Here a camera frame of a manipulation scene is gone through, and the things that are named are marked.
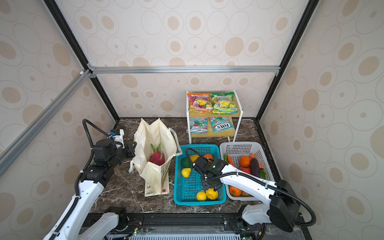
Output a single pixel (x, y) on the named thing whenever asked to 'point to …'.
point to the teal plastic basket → (188, 181)
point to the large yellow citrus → (211, 194)
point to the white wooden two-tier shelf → (213, 114)
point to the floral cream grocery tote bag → (156, 178)
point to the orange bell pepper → (237, 192)
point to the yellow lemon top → (194, 157)
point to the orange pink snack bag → (200, 102)
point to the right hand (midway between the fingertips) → (209, 183)
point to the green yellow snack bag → (223, 103)
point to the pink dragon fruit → (157, 157)
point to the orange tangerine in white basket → (245, 161)
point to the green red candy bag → (198, 125)
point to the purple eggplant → (254, 167)
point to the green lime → (186, 163)
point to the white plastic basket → (248, 156)
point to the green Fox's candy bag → (220, 124)
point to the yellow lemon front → (201, 196)
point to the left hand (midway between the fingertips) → (139, 141)
